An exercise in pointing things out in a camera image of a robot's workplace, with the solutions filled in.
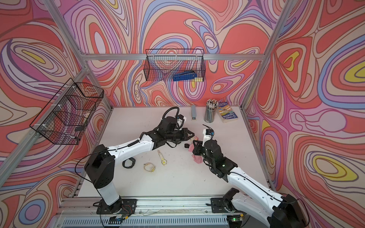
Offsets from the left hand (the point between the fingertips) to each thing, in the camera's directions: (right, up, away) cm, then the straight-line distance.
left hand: (196, 136), depth 78 cm
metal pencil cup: (+12, +16, +21) cm, 29 cm away
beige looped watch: (-1, -1, 0) cm, 2 cm away
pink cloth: (+2, -15, +9) cm, 18 cm away
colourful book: (+27, +14, +34) cm, 45 cm away
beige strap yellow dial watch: (-20, -17, +10) cm, 28 cm away
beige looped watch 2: (-26, -21, +6) cm, 34 cm away
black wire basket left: (-71, +10, -3) cm, 72 cm away
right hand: (-1, -5, +1) cm, 5 cm away
